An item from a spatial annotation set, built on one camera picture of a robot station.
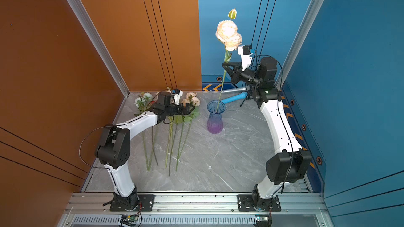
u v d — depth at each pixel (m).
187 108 0.83
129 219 0.72
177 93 0.85
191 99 1.11
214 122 0.96
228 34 0.54
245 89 1.16
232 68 0.63
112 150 0.50
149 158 0.88
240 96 1.15
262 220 0.69
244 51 0.57
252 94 1.09
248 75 0.60
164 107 0.75
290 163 0.41
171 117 0.84
